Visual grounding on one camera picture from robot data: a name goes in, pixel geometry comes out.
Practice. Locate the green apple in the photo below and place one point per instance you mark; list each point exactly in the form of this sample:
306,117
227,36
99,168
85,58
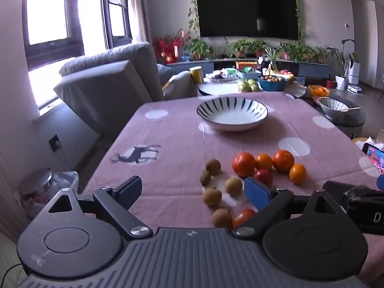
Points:
243,82
245,88
255,88
252,82

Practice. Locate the tall plant in white pot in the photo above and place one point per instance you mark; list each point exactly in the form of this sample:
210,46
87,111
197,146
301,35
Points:
340,81

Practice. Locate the white curtain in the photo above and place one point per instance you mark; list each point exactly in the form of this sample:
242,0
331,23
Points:
138,12

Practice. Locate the orange box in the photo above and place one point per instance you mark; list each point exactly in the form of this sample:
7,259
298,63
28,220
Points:
246,65

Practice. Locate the wall socket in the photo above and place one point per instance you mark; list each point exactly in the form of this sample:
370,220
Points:
54,143

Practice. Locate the grey-blue tray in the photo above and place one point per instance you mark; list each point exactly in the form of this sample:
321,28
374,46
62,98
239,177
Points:
249,75

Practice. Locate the brown kiwi fruit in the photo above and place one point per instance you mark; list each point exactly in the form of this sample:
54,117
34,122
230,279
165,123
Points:
222,218
233,187
205,177
212,197
213,166

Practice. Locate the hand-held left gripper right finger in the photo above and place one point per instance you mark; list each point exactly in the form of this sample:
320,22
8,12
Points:
258,196

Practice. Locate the pink tablecloth with deer print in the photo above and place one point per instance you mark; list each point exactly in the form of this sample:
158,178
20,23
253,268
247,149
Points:
180,144

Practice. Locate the orange basket of tangerines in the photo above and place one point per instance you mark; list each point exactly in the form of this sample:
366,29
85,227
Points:
318,91

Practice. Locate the blue bowl of nuts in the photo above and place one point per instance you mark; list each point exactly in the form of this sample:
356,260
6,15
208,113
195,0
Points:
273,85

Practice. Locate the light grey cushion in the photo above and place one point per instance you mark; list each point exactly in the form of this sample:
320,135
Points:
178,85

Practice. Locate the white bowl with dark stripes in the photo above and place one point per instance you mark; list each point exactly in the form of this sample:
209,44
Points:
231,117

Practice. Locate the glass jar with metal lid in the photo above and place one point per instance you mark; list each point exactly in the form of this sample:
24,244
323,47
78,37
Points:
34,192

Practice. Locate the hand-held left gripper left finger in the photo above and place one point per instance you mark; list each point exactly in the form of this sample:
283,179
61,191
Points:
132,190

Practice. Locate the row of potted green plants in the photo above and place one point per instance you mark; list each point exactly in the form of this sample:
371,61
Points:
198,47

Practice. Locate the red tomato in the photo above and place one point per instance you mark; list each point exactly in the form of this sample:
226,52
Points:
243,217

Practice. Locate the dark framed window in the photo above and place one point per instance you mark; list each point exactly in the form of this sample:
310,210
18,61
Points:
48,12
117,21

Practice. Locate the yellow can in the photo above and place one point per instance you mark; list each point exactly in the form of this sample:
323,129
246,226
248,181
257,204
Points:
196,75

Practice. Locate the wall-mounted black television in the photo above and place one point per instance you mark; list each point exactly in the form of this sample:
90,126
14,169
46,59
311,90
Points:
246,9

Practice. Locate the dark red apple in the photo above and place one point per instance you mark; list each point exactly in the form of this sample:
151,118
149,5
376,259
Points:
263,177

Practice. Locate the small orange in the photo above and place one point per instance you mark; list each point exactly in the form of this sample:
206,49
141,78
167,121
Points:
298,173
263,161

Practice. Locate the grey sofa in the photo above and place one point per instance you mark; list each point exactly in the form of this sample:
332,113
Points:
105,90

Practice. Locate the dark round side table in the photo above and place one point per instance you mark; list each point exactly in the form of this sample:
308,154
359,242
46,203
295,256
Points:
354,121

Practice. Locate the spider plant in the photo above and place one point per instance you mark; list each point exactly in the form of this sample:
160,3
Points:
272,54

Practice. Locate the clear plastic bag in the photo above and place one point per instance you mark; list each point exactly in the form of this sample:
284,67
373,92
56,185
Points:
66,181

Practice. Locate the glass plate of snacks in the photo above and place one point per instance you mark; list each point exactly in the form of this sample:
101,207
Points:
223,77

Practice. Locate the white tissue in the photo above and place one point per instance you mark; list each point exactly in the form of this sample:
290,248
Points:
364,143

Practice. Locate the red festive decoration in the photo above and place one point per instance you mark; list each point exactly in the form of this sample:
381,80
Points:
169,46

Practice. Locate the white round coffee table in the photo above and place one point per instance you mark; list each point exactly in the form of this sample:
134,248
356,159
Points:
210,89

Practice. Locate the striped bowl with spoon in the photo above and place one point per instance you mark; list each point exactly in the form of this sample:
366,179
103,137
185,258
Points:
331,109

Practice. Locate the dark grey television cabinet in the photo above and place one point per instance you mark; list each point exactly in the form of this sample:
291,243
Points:
222,65

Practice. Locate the smartphone with lit screen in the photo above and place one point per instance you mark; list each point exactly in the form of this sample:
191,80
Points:
375,157

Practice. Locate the wooden spoon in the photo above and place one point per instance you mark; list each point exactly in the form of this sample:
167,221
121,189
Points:
354,108

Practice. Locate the white air purifier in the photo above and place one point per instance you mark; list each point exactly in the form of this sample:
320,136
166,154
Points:
354,73

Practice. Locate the large orange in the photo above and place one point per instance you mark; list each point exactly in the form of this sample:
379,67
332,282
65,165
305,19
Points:
243,164
283,160

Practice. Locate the red pot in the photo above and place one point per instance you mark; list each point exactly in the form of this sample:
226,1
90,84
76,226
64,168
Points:
330,84

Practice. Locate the bunch of yellow bananas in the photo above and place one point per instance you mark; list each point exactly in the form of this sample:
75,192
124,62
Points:
274,71

